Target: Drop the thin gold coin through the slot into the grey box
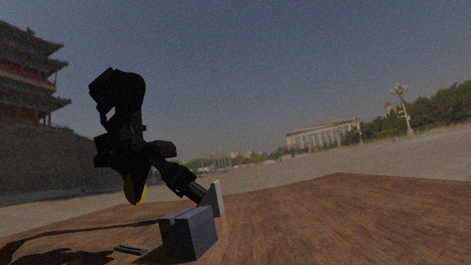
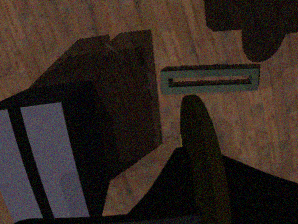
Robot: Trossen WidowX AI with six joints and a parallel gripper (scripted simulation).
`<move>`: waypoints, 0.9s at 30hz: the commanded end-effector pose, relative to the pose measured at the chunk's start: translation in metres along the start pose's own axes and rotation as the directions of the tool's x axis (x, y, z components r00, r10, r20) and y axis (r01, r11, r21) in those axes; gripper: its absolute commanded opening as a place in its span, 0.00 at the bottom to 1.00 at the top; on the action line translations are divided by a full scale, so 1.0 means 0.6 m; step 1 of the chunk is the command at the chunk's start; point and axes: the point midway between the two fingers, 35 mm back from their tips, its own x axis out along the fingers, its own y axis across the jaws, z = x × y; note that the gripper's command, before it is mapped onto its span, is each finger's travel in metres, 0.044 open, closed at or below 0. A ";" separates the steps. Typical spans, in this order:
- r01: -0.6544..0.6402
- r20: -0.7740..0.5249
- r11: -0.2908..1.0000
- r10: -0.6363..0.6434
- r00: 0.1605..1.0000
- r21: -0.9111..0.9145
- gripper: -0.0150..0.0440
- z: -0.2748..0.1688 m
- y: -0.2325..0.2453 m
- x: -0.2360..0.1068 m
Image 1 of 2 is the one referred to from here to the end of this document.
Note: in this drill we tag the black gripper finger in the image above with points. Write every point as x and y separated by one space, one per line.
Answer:
122 170
139 173

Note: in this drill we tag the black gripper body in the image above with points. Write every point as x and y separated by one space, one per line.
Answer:
142 153

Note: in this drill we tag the gold coin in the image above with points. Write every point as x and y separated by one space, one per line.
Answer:
129 193

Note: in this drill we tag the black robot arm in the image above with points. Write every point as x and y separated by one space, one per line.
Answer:
125 91

